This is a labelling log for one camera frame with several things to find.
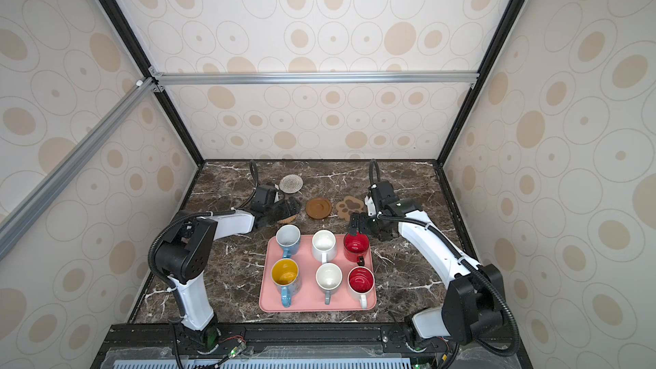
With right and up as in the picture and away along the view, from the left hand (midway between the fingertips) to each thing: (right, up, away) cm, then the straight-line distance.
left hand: (301, 203), depth 97 cm
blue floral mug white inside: (-4, -12, -6) cm, 14 cm away
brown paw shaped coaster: (+19, -1, +6) cm, 20 cm away
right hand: (+22, -8, -14) cm, 27 cm away
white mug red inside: (+21, -25, -15) cm, 36 cm away
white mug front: (+11, -24, -14) cm, 30 cm away
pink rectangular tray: (+5, -29, -16) cm, 34 cm away
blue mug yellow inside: (-3, -24, -13) cm, 28 cm away
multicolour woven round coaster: (-7, +7, +15) cm, 18 cm away
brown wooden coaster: (+6, -3, +6) cm, 9 cm away
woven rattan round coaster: (-4, -6, -5) cm, 9 cm away
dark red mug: (+20, -15, -7) cm, 26 cm away
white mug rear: (+9, -14, -6) cm, 18 cm away
